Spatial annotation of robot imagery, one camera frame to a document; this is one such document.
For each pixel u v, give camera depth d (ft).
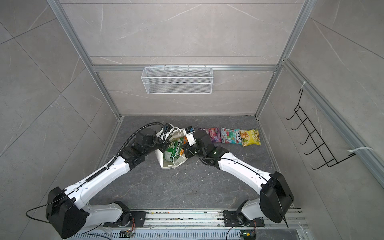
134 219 2.40
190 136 2.21
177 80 3.30
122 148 1.69
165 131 2.07
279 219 1.35
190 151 2.24
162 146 2.25
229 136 3.41
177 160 2.81
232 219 2.41
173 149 2.82
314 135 2.25
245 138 3.34
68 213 1.24
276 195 1.39
